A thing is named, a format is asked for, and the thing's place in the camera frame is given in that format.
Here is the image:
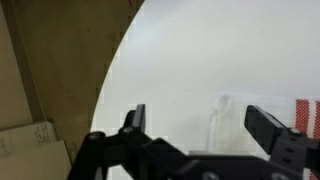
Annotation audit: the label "white towel with red stripes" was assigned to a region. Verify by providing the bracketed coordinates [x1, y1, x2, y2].
[207, 94, 320, 180]

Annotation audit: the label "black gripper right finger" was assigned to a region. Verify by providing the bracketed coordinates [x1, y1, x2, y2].
[244, 104, 307, 161]

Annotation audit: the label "cardboard box with printed label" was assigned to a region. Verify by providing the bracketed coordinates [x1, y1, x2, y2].
[0, 120, 58, 160]

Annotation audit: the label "plain flat cardboard box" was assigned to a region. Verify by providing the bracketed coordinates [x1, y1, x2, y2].
[0, 139, 73, 180]

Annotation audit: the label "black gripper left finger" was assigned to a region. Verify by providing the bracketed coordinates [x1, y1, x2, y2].
[119, 103, 148, 138]

